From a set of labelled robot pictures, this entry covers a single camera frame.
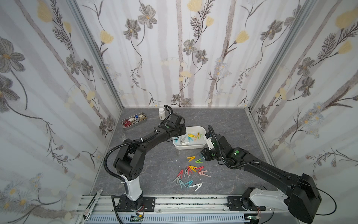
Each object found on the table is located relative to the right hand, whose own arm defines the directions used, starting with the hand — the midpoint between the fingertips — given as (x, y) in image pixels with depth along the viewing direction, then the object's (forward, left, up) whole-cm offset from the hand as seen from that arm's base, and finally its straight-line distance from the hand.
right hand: (202, 151), depth 79 cm
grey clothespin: (+16, +12, -15) cm, 25 cm away
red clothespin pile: (-9, +12, -12) cm, 20 cm away
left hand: (+17, +9, -3) cm, 19 cm away
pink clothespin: (-9, -1, -12) cm, 15 cm away
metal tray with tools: (+30, +55, -17) cm, 65 cm away
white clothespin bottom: (-16, +1, -12) cm, 20 cm away
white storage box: (+11, 0, -11) cm, 16 cm away
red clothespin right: (-6, 0, -13) cm, 14 cm away
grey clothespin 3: (-13, +14, -13) cm, 23 cm away
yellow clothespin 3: (-5, +4, -13) cm, 15 cm away
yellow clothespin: (+19, +6, -14) cm, 24 cm away
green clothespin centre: (-1, +1, -14) cm, 14 cm away
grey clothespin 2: (-9, +9, -12) cm, 18 cm away
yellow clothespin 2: (+1, +5, -13) cm, 14 cm away
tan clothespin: (+19, 0, -14) cm, 23 cm away
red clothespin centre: (-7, +7, -13) cm, 16 cm away
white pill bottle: (+33, +28, -7) cm, 44 cm away
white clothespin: (+12, +10, -14) cm, 21 cm away
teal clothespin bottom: (-14, +6, -13) cm, 20 cm away
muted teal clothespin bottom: (-15, +12, -12) cm, 23 cm away
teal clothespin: (+16, +7, -15) cm, 23 cm away
